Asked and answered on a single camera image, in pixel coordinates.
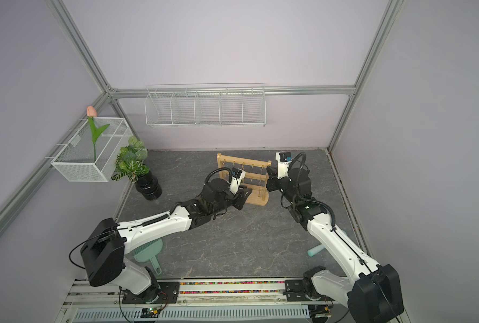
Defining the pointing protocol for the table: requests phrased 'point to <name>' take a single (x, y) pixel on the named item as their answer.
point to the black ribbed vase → (147, 184)
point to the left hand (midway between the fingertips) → (250, 190)
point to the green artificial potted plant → (130, 161)
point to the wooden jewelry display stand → (255, 177)
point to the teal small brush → (311, 252)
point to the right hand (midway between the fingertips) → (267, 166)
